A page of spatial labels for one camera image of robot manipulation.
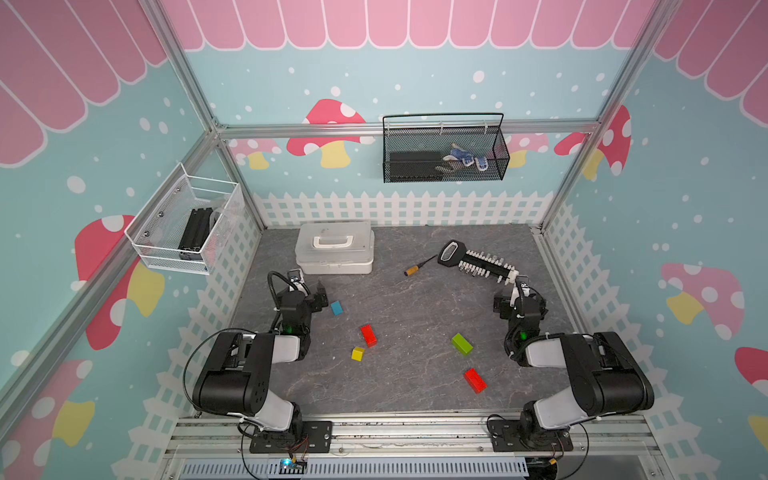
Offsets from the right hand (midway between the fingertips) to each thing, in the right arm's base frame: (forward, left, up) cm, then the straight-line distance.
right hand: (518, 291), depth 93 cm
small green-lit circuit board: (-44, +65, -9) cm, 79 cm away
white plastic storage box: (+15, +58, +5) cm, 60 cm away
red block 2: (-25, +17, -7) cm, 31 cm away
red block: (-11, +47, -7) cm, 49 cm away
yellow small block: (-17, +50, -6) cm, 53 cm away
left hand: (+2, +66, +1) cm, 66 cm away
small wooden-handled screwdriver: (+14, +31, -6) cm, 35 cm away
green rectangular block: (-15, +19, -5) cm, 25 cm away
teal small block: (-2, +58, -6) cm, 58 cm away
